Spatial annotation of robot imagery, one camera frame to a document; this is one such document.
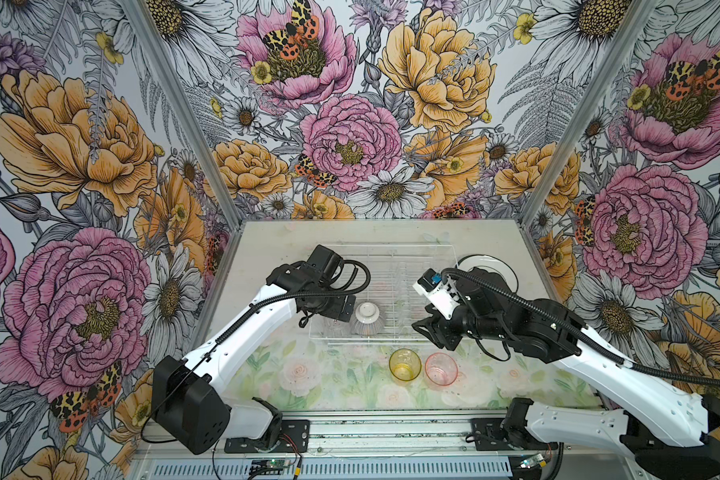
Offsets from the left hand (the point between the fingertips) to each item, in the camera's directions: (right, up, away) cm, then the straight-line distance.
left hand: (330, 315), depth 79 cm
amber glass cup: (+20, -14, +4) cm, 25 cm away
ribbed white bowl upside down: (+9, -3, +8) cm, 13 cm away
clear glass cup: (+1, -4, +3) cm, 5 cm away
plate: (+53, +12, +26) cm, 60 cm away
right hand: (+22, 0, -14) cm, 26 cm away
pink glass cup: (+30, -16, +5) cm, 34 cm away
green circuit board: (-13, -33, -8) cm, 37 cm away
